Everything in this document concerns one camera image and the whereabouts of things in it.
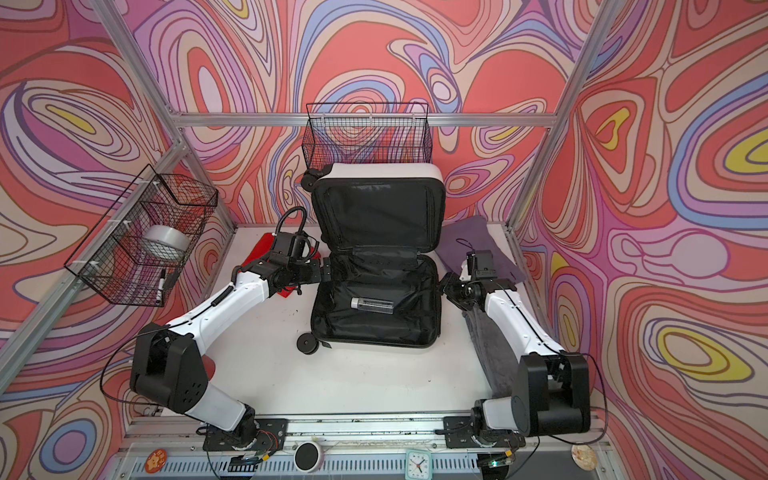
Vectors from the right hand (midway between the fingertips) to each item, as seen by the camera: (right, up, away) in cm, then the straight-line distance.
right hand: (443, 296), depth 87 cm
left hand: (-35, +8, +1) cm, 36 cm away
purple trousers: (+20, +21, +32) cm, 43 cm away
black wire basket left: (-74, +15, -18) cm, 78 cm away
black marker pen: (-72, +5, -15) cm, 74 cm away
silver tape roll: (-71, +16, -14) cm, 74 cm away
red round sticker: (-72, -37, -17) cm, 82 cm away
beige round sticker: (+31, -36, -17) cm, 50 cm away
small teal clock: (-9, -36, -19) cm, 42 cm away
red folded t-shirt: (-54, +13, +1) cm, 56 cm away
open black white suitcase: (-18, +21, +2) cm, 28 cm away
